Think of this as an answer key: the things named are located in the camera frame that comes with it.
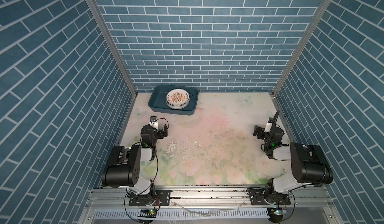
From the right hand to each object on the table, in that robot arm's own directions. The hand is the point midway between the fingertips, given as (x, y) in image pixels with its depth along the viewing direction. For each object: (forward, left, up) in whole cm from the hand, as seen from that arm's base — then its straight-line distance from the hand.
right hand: (263, 125), depth 95 cm
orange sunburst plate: (+19, +59, 0) cm, 62 cm away
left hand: (-6, +67, +3) cm, 67 cm away
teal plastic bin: (+18, +75, -4) cm, 77 cm away
